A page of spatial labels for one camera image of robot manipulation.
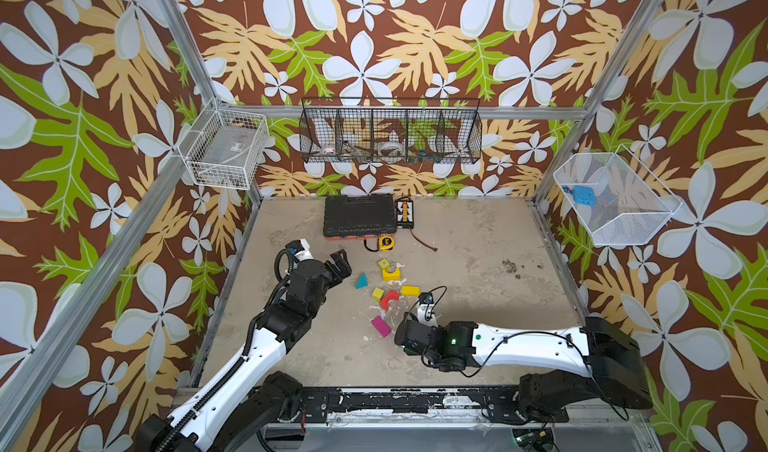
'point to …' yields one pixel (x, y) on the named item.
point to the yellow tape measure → (386, 243)
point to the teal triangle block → (362, 281)
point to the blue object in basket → (584, 195)
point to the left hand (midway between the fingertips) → (332, 255)
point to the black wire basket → (391, 130)
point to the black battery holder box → (405, 214)
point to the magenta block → (381, 326)
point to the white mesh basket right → (631, 204)
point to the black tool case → (359, 217)
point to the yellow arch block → (391, 276)
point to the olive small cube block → (384, 264)
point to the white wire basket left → (224, 146)
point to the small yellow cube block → (377, 294)
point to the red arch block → (392, 295)
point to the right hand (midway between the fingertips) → (405, 338)
